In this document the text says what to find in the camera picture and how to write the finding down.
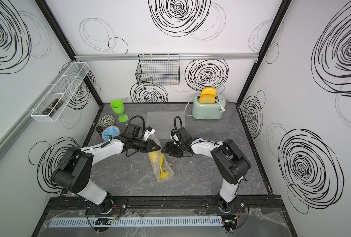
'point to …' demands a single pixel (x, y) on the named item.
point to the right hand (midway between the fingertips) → (164, 153)
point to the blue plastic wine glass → (111, 130)
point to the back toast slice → (208, 91)
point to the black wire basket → (158, 70)
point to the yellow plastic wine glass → (157, 157)
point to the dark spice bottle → (99, 129)
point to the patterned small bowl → (106, 120)
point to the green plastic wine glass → (117, 105)
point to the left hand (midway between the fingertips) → (158, 148)
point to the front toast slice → (207, 98)
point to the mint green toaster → (208, 111)
